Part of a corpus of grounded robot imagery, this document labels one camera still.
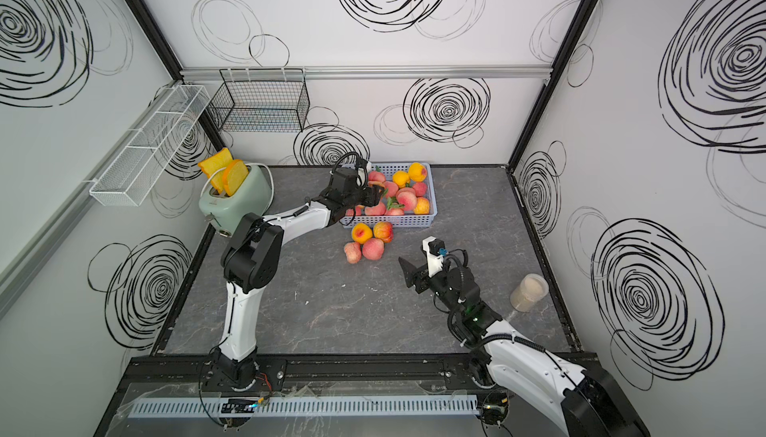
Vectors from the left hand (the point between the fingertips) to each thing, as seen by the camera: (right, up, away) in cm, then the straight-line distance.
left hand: (376, 186), depth 99 cm
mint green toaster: (-40, -3, -5) cm, 40 cm away
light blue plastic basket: (+6, -9, 0) cm, 11 cm away
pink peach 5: (-1, -20, -8) cm, 21 cm away
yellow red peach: (-5, -15, -4) cm, 16 cm away
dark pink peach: (-7, -7, -16) cm, 19 cm away
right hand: (+10, -19, -21) cm, 30 cm away
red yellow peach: (+2, -14, -3) cm, 15 cm away
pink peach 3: (+5, -1, +8) cm, 10 cm away
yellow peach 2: (+8, +4, +10) cm, 14 cm away
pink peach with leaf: (+10, -3, -1) cm, 11 cm away
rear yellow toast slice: (-50, +6, -8) cm, 51 cm away
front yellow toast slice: (-43, +3, -9) cm, 44 cm away
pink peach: (0, +4, +9) cm, 10 cm away
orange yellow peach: (+16, -7, +2) cm, 17 cm away
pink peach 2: (+16, -1, +8) cm, 18 cm away
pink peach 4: (+1, -8, 0) cm, 8 cm away
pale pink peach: (-7, -20, -8) cm, 23 cm away
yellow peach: (+15, +6, +9) cm, 18 cm away
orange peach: (-1, +1, -8) cm, 8 cm away
